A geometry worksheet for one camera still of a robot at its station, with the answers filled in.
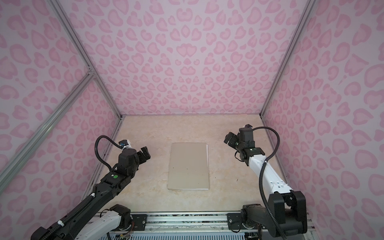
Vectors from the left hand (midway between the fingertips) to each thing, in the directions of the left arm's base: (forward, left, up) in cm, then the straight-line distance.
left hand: (141, 148), depth 81 cm
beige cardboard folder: (-4, -25, -17) cm, 30 cm away
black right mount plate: (-33, -48, -17) cm, 60 cm away
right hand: (+6, -50, -1) cm, 50 cm away
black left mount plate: (-32, -1, -16) cm, 36 cm away
